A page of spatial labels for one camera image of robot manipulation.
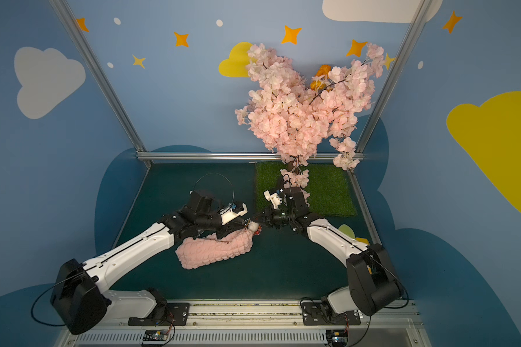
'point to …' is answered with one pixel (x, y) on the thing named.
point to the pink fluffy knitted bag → (193, 253)
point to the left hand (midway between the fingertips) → (242, 217)
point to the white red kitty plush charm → (255, 228)
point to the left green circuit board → (155, 335)
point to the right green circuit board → (337, 337)
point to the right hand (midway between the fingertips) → (254, 216)
